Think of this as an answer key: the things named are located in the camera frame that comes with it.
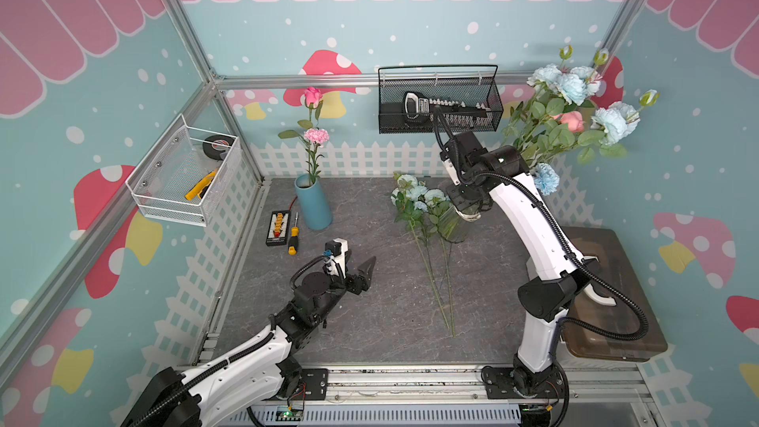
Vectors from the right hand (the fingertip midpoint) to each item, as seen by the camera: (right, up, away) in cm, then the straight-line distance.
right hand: (465, 193), depth 77 cm
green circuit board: (-45, -54, -5) cm, 71 cm away
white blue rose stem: (-12, -1, +32) cm, 34 cm away
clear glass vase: (0, -9, +12) cm, 15 cm away
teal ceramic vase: (-44, -4, +18) cm, 48 cm away
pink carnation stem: (-41, +16, +5) cm, 44 cm away
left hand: (-27, -18, +2) cm, 32 cm away
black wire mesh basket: (+6, +33, +19) cm, 38 cm away
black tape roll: (-69, +13, +4) cm, 70 cm away
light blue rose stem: (-2, -5, +29) cm, 30 cm away
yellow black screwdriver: (-53, -14, +25) cm, 61 cm away
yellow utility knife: (-66, +2, -5) cm, 67 cm away
